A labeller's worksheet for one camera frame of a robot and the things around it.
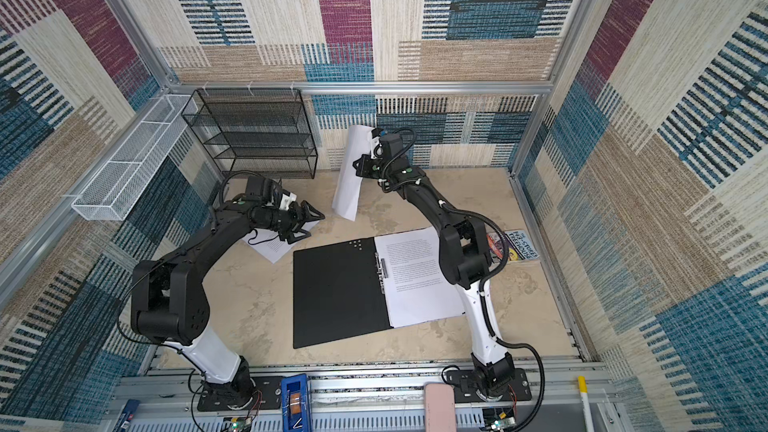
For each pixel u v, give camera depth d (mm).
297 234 850
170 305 464
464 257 587
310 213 812
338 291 940
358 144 945
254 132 1089
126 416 696
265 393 730
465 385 733
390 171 760
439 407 703
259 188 731
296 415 661
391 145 745
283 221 772
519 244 967
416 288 917
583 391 728
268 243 764
